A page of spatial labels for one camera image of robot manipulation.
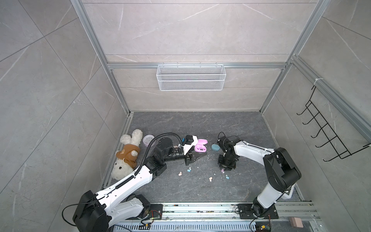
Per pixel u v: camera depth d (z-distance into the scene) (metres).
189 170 0.88
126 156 0.83
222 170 0.87
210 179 0.84
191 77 1.01
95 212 0.38
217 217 0.73
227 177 0.85
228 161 0.77
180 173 0.86
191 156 0.59
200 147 0.63
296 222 0.69
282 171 0.47
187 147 0.57
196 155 0.61
